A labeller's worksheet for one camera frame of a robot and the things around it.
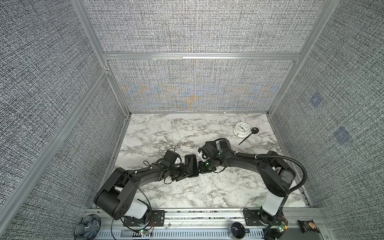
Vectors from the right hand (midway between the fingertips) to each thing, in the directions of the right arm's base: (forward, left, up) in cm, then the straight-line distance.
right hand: (198, 170), depth 88 cm
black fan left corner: (-29, +51, +2) cm, 59 cm away
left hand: (-3, +5, 0) cm, 6 cm away
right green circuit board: (-28, -39, 0) cm, 48 cm away
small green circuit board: (-30, +25, -1) cm, 39 cm away
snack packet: (-27, -50, -1) cm, 57 cm away
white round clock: (+28, -31, +3) cm, 42 cm away
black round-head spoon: (+30, -41, 0) cm, 50 cm away
